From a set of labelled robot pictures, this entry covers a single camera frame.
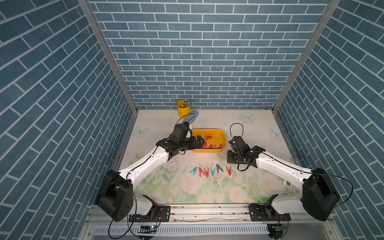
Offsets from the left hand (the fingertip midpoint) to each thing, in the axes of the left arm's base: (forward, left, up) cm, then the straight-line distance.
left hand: (202, 143), depth 82 cm
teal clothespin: (-7, -10, -16) cm, 20 cm away
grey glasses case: (+30, +7, -11) cm, 33 cm away
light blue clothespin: (-10, -7, -17) cm, 21 cm away
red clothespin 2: (-9, 0, -17) cm, 19 cm away
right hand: (-4, -16, -9) cm, 19 cm away
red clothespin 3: (-9, -17, -16) cm, 25 cm away
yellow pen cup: (+34, +13, -6) cm, 36 cm away
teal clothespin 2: (-9, +4, -17) cm, 19 cm away
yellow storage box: (+16, -8, -16) cm, 24 cm away
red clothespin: (-10, -4, -17) cm, 20 cm away
